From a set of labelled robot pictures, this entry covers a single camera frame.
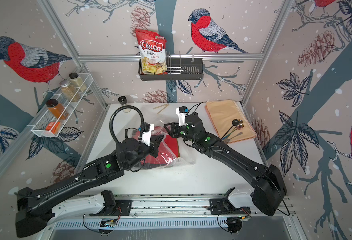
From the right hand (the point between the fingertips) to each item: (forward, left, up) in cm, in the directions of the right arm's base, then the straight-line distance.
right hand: (165, 125), depth 74 cm
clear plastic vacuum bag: (-2, -11, -28) cm, 30 cm away
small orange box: (-7, +50, +7) cm, 51 cm away
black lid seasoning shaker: (+35, +38, -16) cm, 53 cm away
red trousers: (-11, -2, -5) cm, 12 cm away
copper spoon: (+25, -50, -26) cm, 61 cm away
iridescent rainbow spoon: (+20, -48, -25) cm, 58 cm away
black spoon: (+24, -46, -26) cm, 58 cm away
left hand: (-8, -1, +4) cm, 9 cm away
